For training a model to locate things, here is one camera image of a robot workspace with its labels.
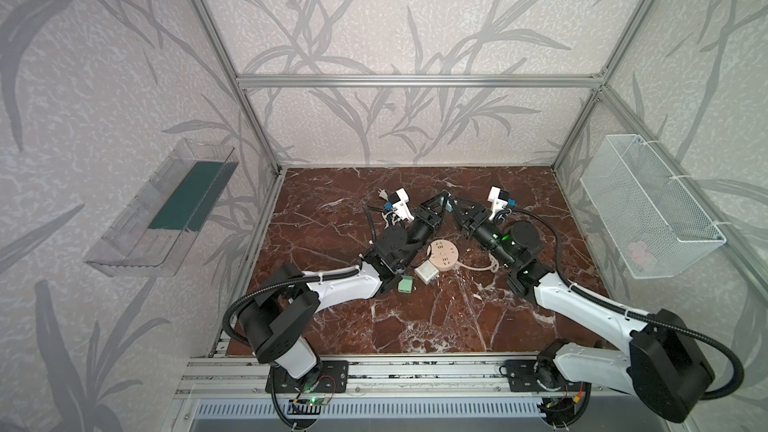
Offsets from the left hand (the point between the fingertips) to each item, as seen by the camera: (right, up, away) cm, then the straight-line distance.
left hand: (456, 191), depth 70 cm
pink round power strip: (0, -20, +24) cm, 31 cm away
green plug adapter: (-12, -28, +18) cm, 35 cm away
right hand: (-2, -1, +1) cm, 2 cm away
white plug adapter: (-5, -24, +19) cm, 32 cm away
